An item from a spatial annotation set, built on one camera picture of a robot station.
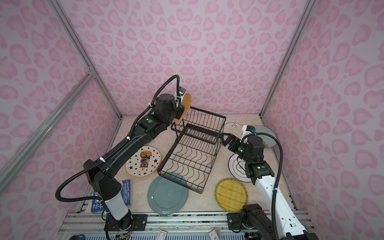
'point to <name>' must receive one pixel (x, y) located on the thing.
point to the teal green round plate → (167, 196)
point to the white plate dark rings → (236, 167)
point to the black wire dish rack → (190, 162)
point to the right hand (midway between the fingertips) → (226, 136)
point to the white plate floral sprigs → (234, 128)
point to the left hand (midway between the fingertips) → (177, 97)
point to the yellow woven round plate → (231, 194)
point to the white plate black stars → (144, 163)
